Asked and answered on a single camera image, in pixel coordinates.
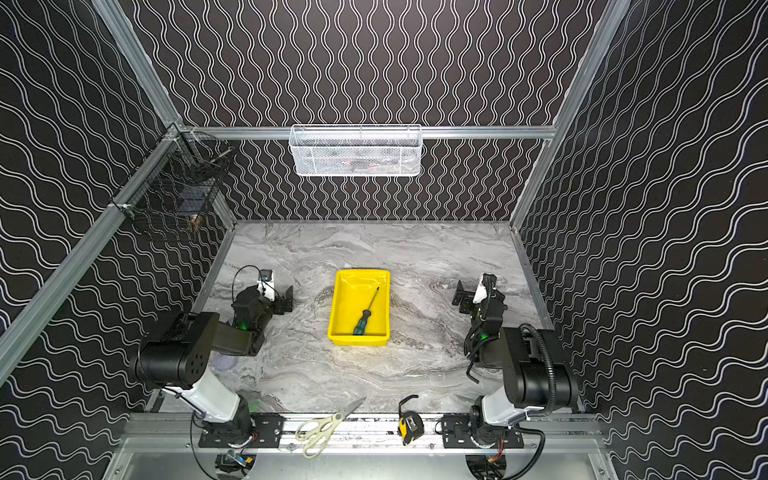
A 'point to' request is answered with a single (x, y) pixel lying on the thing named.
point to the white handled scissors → (317, 432)
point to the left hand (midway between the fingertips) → (286, 287)
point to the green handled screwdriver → (359, 329)
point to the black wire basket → (174, 181)
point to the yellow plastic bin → (353, 292)
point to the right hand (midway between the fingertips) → (481, 285)
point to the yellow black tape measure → (411, 425)
